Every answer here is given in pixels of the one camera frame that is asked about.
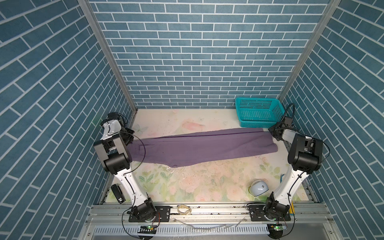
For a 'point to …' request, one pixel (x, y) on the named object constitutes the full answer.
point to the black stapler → (118, 193)
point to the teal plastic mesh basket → (254, 112)
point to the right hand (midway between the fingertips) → (273, 127)
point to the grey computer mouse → (258, 187)
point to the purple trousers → (187, 147)
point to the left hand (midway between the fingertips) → (131, 137)
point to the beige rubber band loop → (186, 211)
